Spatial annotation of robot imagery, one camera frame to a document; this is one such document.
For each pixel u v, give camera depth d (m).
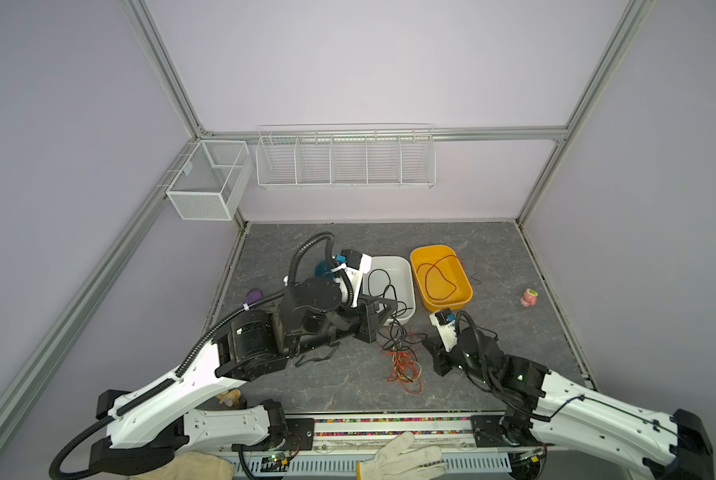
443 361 0.67
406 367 0.84
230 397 0.78
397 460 0.71
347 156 1.05
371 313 0.45
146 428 0.38
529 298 0.94
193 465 0.70
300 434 0.74
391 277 1.05
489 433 0.74
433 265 1.08
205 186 0.96
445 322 0.66
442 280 1.03
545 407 0.52
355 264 0.48
